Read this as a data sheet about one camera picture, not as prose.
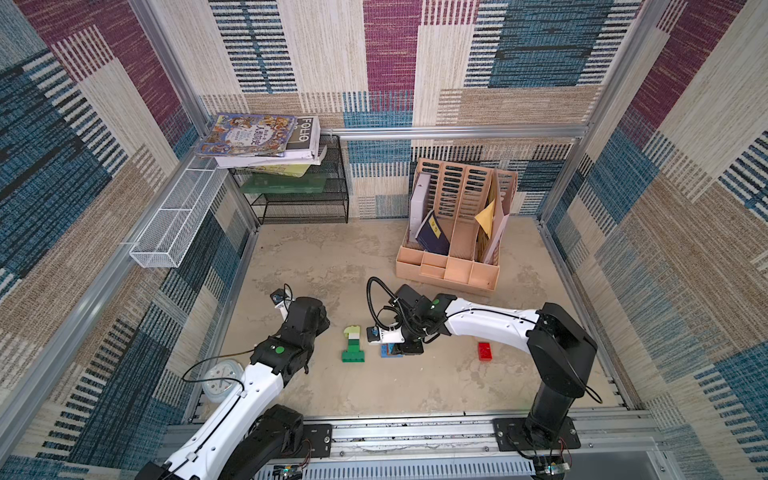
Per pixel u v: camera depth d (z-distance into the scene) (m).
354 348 0.88
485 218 0.87
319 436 0.75
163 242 0.70
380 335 0.73
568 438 0.74
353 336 0.89
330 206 1.19
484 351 0.87
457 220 1.20
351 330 0.90
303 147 0.81
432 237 1.03
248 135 0.82
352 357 0.85
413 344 0.75
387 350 0.83
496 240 0.88
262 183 0.99
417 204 1.00
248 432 0.48
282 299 0.67
